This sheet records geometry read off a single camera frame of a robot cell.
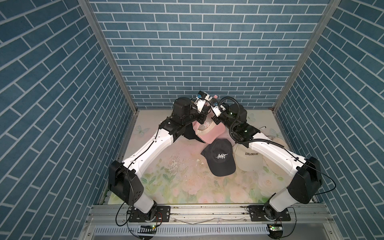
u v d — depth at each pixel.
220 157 0.89
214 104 0.62
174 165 0.91
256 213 0.74
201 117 0.66
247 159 0.91
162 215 0.73
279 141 0.93
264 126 1.09
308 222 0.74
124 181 0.41
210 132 0.88
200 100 0.62
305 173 0.43
